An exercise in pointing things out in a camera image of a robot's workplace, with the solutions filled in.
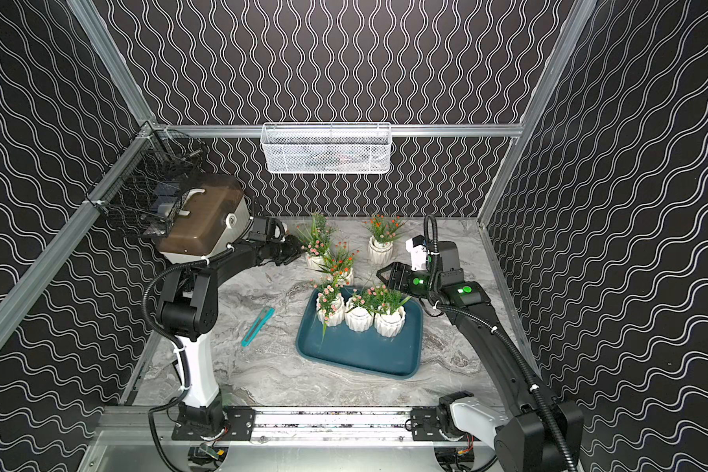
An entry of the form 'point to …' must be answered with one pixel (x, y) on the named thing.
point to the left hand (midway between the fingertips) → (304, 244)
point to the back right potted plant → (381, 243)
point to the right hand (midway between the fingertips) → (387, 273)
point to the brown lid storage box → (208, 215)
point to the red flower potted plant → (339, 263)
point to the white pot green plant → (389, 314)
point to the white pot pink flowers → (329, 303)
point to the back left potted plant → (318, 240)
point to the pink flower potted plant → (359, 317)
